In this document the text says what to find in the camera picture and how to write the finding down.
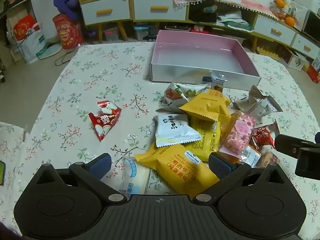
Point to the yellow egg carton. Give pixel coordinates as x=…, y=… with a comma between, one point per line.
x=268, y=52

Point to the pink cardboard box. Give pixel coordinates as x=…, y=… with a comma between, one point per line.
x=200, y=52

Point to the black set-top box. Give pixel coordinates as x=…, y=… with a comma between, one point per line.
x=202, y=17

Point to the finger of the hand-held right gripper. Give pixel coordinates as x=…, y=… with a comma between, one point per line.
x=308, y=162
x=287, y=145

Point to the small blue-white packet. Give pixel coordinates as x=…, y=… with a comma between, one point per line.
x=217, y=82

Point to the clear biscuit packet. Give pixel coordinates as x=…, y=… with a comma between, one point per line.
x=268, y=158

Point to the white-red shopping bag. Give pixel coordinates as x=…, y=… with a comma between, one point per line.
x=30, y=42

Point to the tall wooden shelf cabinet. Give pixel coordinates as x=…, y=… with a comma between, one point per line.
x=80, y=5

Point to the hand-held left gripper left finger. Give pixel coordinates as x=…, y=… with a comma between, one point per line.
x=101, y=166

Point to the red gift box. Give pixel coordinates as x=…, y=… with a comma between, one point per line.
x=313, y=75

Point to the white printed storage cube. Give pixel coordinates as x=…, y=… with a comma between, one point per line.
x=296, y=61

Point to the yellow packet orange label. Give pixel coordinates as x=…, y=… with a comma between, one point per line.
x=202, y=137

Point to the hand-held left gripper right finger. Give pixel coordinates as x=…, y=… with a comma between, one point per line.
x=220, y=166

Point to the pink clear snack packet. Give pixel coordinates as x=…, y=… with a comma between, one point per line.
x=240, y=130

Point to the yellow snack packet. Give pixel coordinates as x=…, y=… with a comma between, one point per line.
x=180, y=170
x=205, y=105

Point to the white nut-print packet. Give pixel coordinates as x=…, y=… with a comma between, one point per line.
x=175, y=92

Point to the pile of papers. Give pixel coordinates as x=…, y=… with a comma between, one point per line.
x=232, y=20

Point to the white packet black print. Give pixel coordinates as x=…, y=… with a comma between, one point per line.
x=175, y=127

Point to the black microwave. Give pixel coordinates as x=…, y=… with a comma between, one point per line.
x=312, y=27

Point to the red printed bag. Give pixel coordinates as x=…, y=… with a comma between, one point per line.
x=67, y=32

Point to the round floor scale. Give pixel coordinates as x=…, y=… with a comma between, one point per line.
x=50, y=52

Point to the low wooden TV cabinet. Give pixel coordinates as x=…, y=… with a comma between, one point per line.
x=255, y=42

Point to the white bread packet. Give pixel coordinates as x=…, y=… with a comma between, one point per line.
x=133, y=175

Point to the red-white snack packet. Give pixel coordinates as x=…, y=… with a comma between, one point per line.
x=262, y=133
x=105, y=120

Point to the clear storage bin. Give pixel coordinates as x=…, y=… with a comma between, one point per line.
x=111, y=35
x=141, y=33

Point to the small plush toy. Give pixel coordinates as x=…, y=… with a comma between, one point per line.
x=210, y=9

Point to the purple plush toy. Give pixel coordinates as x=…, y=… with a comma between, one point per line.
x=65, y=0

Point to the orange fruit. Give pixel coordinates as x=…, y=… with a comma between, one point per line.
x=290, y=21
x=279, y=2

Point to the grey-white packet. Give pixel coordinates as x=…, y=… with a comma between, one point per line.
x=260, y=102

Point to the metal storage rack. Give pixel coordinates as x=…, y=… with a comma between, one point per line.
x=17, y=1

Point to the orange snack packet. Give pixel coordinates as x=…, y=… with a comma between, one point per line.
x=252, y=156
x=226, y=130

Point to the white-blue carton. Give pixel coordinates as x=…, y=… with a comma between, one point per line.
x=317, y=63

